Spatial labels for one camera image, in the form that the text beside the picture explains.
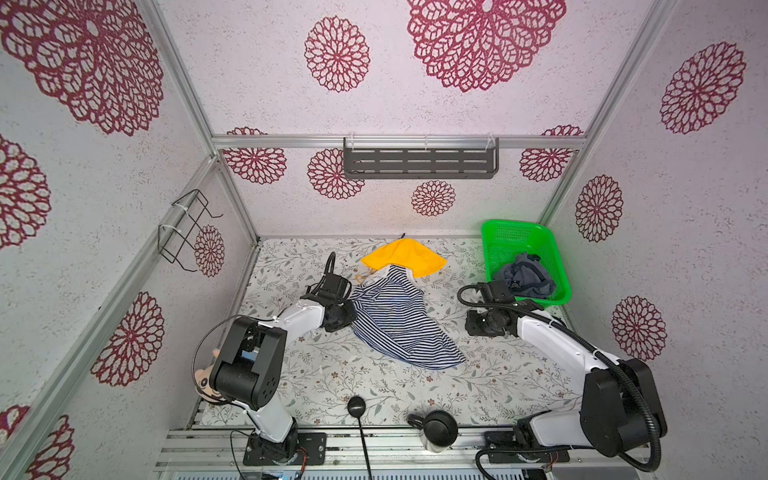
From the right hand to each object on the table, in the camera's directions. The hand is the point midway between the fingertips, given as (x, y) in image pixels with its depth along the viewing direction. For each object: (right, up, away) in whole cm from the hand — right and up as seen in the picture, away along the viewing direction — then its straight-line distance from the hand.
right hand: (470, 322), depth 88 cm
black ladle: (-33, -21, -9) cm, 40 cm away
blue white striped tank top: (-22, -1, +8) cm, 24 cm away
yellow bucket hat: (-16, +21, +25) cm, 37 cm away
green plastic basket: (+22, +26, +30) cm, 46 cm away
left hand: (-36, -1, +6) cm, 37 cm away
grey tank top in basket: (+21, +13, +9) cm, 26 cm away
